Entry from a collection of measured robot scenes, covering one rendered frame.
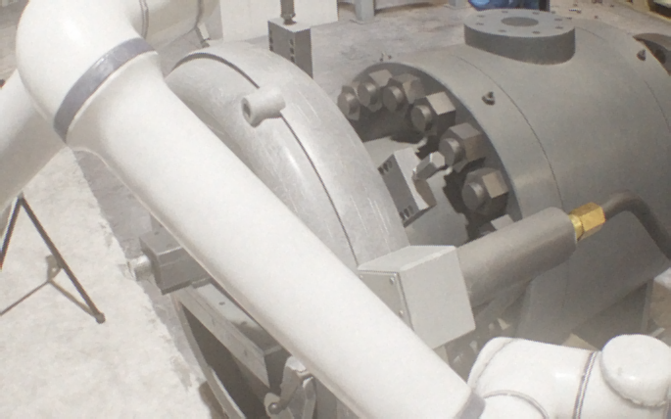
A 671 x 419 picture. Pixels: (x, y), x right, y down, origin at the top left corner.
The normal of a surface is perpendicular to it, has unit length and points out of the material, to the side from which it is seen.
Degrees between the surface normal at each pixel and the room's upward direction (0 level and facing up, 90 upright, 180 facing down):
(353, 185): 46
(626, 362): 4
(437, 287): 68
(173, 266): 88
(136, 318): 0
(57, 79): 75
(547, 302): 98
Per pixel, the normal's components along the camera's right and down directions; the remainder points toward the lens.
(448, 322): 0.44, -0.04
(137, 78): 0.76, -0.08
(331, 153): 0.25, -0.48
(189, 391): -0.09, -0.90
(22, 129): -0.29, 0.62
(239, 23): 0.42, 0.36
